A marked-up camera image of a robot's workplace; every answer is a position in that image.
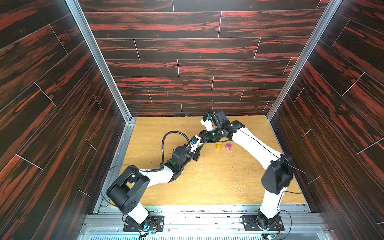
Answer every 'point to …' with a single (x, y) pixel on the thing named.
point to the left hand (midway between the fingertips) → (201, 143)
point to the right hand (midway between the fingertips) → (202, 138)
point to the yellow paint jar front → (218, 147)
